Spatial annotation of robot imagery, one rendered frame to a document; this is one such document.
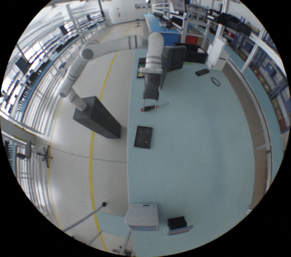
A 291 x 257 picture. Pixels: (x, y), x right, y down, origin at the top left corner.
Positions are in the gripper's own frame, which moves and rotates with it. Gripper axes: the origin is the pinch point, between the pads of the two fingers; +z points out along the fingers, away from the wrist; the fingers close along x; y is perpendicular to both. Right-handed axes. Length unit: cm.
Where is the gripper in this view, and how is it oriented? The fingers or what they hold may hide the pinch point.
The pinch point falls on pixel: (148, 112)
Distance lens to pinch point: 44.5
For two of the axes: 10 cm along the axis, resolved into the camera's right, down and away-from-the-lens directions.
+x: -9.8, -1.2, 1.5
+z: -0.7, 9.5, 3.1
